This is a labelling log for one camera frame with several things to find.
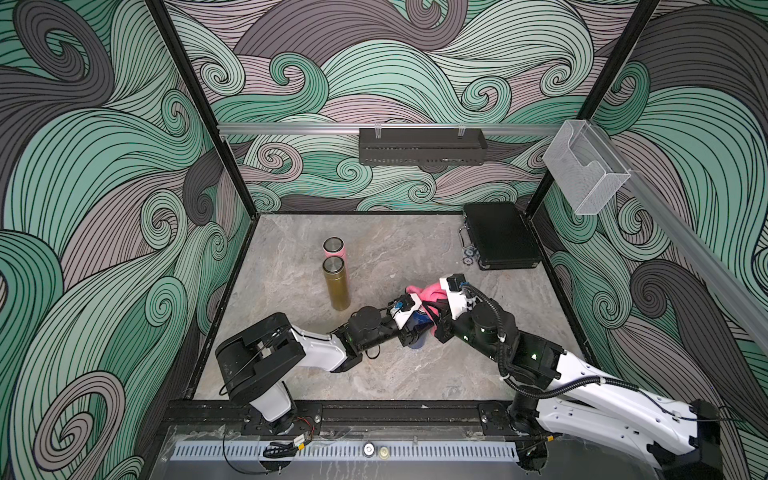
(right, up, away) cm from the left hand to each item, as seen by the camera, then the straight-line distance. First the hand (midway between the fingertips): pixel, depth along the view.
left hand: (428, 308), depth 76 cm
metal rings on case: (+21, +16, +35) cm, 44 cm away
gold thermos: (-25, +6, +7) cm, 27 cm away
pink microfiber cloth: (-1, +6, -8) cm, 10 cm away
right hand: (-3, +2, -6) cm, 7 cm away
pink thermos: (-26, +16, +8) cm, 31 cm away
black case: (+36, +19, +39) cm, 56 cm away
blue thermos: (-2, -3, -3) cm, 5 cm away
